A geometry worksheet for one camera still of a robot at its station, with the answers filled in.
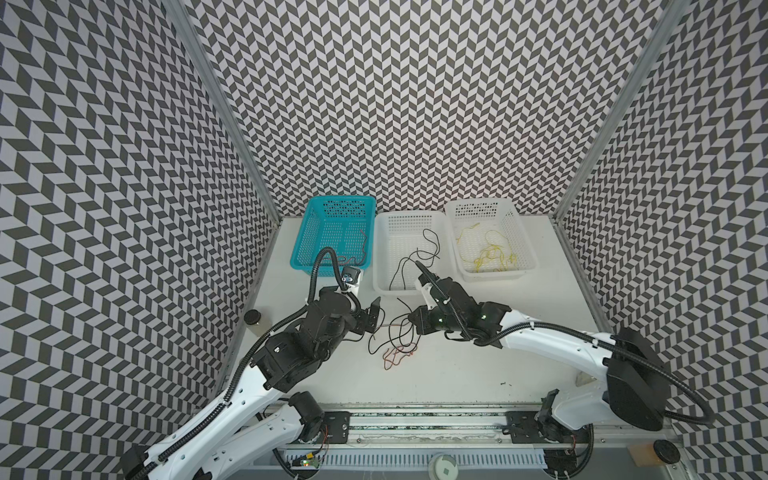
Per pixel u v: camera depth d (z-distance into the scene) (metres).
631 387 0.40
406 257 1.00
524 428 0.73
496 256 1.05
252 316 0.81
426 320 0.68
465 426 0.75
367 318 0.59
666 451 0.62
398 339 0.84
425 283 0.72
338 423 0.72
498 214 1.15
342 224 1.17
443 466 0.59
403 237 1.12
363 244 1.07
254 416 0.45
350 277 0.58
